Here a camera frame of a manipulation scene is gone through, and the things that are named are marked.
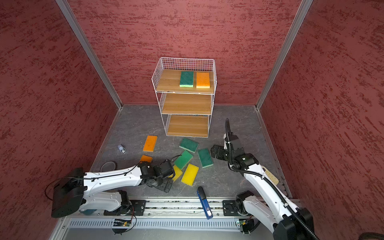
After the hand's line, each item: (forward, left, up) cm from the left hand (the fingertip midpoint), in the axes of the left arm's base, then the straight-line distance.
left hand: (161, 186), depth 80 cm
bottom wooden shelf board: (+42, -13, -1) cm, 44 cm away
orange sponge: (+27, +12, -1) cm, 30 cm away
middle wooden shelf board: (+45, -13, +19) cm, 50 cm away
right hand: (+15, -30, +10) cm, 35 cm away
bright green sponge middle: (+15, -11, 0) cm, 19 cm away
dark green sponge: (+18, -24, -1) cm, 30 cm away
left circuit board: (-16, +19, -5) cm, 25 cm away
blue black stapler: (-5, -22, +3) cm, 23 cm away
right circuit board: (-17, -44, -3) cm, 47 cm away
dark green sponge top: (+26, -14, 0) cm, 30 cm away
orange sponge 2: (+17, +14, -2) cm, 22 cm away
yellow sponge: (+7, -16, -2) cm, 17 cm away
